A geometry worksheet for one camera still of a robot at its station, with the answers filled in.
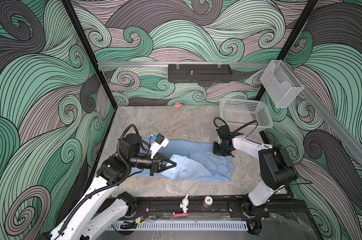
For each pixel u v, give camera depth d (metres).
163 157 0.56
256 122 0.59
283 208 0.74
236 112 1.16
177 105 1.18
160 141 0.53
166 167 0.57
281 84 0.79
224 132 0.74
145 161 0.53
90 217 0.41
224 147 0.69
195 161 0.65
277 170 0.46
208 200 0.71
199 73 0.96
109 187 0.42
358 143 0.53
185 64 0.94
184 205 0.72
